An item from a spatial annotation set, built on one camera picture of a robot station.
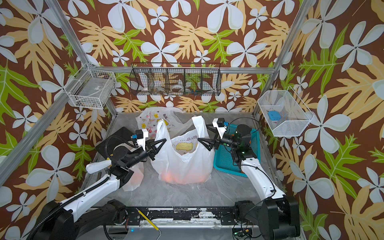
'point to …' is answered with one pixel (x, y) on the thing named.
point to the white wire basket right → (286, 114)
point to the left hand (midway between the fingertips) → (165, 138)
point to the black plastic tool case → (123, 135)
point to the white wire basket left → (89, 88)
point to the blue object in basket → (274, 115)
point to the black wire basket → (175, 79)
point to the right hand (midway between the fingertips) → (203, 133)
